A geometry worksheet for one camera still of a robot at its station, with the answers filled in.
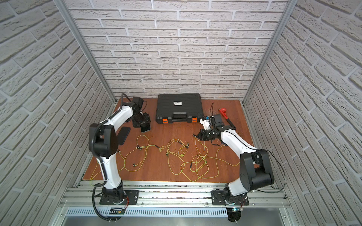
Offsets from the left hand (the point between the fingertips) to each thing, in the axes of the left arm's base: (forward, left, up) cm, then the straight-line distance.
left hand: (149, 120), depth 97 cm
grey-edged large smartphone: (-1, +3, -6) cm, 7 cm away
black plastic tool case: (+14, -21, -1) cm, 25 cm away
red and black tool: (+15, -57, -5) cm, 59 cm away
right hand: (-13, -35, +2) cm, 37 cm away
